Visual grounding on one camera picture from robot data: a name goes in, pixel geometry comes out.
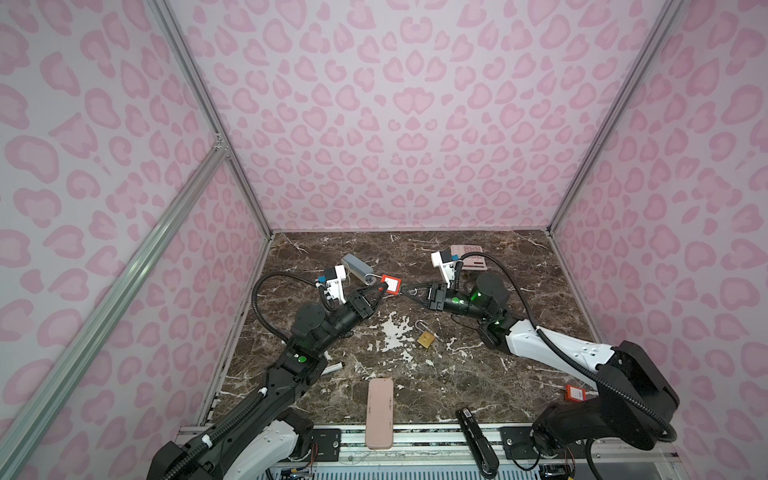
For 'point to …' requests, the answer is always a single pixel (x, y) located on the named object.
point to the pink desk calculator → (470, 262)
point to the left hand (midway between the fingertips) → (388, 284)
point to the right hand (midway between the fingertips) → (406, 294)
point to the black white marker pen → (337, 366)
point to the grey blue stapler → (361, 268)
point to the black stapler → (481, 446)
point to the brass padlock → (426, 337)
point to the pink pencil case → (379, 414)
